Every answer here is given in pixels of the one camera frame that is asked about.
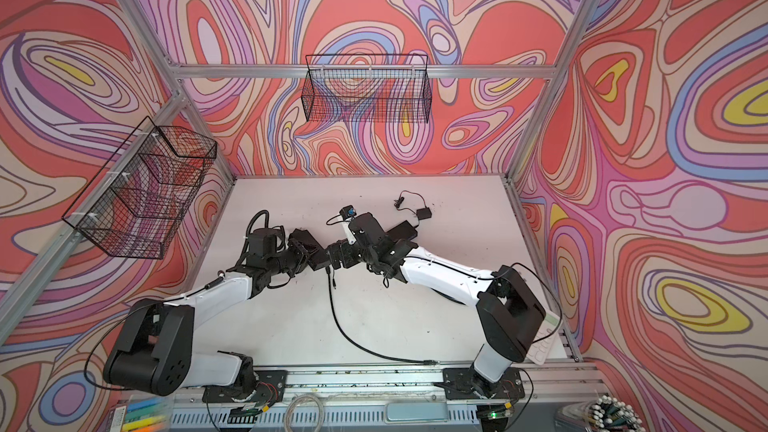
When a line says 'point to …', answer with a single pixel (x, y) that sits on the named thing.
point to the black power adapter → (423, 213)
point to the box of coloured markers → (143, 413)
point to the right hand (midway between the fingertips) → (343, 252)
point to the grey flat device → (416, 412)
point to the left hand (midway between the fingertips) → (322, 247)
